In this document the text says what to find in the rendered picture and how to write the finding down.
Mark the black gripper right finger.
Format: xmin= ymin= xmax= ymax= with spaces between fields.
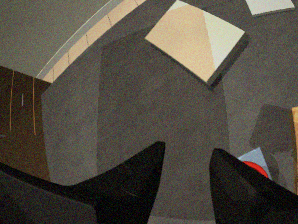
xmin=209 ymin=148 xmax=298 ymax=224

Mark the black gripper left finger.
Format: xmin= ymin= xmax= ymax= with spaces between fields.
xmin=0 ymin=140 xmax=165 ymax=224

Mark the red cup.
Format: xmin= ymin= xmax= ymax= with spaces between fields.
xmin=243 ymin=161 xmax=269 ymax=177

